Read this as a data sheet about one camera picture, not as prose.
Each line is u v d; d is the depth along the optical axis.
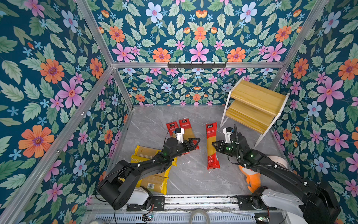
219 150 0.69
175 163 0.87
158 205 0.73
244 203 0.73
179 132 0.77
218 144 0.70
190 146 0.73
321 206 0.38
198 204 0.75
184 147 0.73
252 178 0.78
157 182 0.79
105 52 0.86
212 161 0.74
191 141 0.73
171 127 1.05
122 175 0.48
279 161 0.78
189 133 1.01
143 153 0.91
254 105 0.76
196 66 0.92
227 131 0.73
